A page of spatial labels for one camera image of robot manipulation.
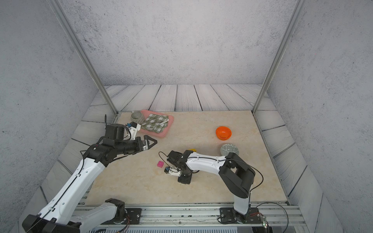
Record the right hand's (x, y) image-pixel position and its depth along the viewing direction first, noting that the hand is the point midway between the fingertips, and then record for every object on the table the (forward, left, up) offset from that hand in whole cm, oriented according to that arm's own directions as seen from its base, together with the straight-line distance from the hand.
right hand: (187, 178), depth 84 cm
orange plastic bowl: (+32, -25, +1) cm, 40 cm away
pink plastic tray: (+33, +19, -1) cm, 38 cm away
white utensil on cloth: (+44, +19, +1) cm, 48 cm away
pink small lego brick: (+9, +17, 0) cm, 19 cm away
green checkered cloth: (+44, +28, +1) cm, 52 cm away
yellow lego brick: (+20, -3, -2) cm, 21 cm away
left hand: (+8, +16, +24) cm, 30 cm away
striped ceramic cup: (+46, +40, +3) cm, 61 cm away
